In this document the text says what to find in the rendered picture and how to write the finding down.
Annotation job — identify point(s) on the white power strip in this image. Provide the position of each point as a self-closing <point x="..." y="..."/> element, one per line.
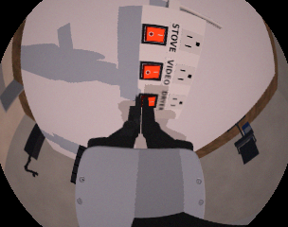
<point x="170" y="46"/>

